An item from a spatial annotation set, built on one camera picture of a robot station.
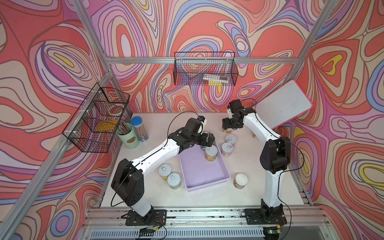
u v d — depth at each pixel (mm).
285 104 960
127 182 432
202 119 734
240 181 788
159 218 721
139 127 910
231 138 969
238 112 703
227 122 863
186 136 618
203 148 955
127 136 899
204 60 879
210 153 881
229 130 928
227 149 933
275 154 534
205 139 719
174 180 811
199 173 931
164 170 842
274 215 673
